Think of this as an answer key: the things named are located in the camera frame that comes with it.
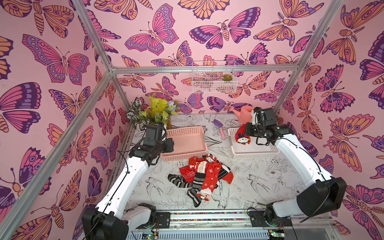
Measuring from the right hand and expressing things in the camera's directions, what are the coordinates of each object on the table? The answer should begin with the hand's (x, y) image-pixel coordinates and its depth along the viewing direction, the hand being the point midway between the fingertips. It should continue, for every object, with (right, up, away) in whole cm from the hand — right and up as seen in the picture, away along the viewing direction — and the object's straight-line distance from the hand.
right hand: (247, 127), depth 82 cm
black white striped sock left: (-38, -31, +2) cm, 49 cm away
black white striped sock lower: (-30, -36, -2) cm, 47 cm away
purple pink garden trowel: (-10, +2, +31) cm, 33 cm away
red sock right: (-10, -29, +3) cm, 31 cm away
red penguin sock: (-3, -5, +2) cm, 7 cm away
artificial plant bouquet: (-52, +10, +11) cm, 54 cm away
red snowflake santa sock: (-21, -29, -2) cm, 35 cm away
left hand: (-41, -8, -3) cm, 42 cm away
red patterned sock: (-33, -26, +4) cm, 42 cm away
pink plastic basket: (-34, -11, +27) cm, 45 cm away
